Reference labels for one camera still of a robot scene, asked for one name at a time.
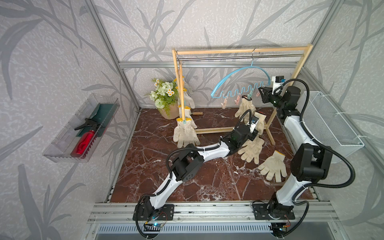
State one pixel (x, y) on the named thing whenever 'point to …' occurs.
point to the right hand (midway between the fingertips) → (260, 86)
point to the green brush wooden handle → (200, 113)
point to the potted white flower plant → (165, 97)
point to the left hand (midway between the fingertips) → (255, 123)
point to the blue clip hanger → (245, 78)
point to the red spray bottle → (82, 142)
